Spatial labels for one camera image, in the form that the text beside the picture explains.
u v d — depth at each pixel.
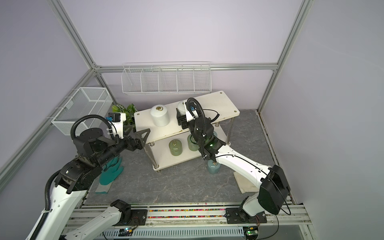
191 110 0.55
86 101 0.88
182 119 0.62
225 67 1.73
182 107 0.63
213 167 0.84
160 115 0.62
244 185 0.83
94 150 0.42
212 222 0.74
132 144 0.52
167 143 0.89
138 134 0.52
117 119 0.50
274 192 0.41
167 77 0.98
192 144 0.85
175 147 0.85
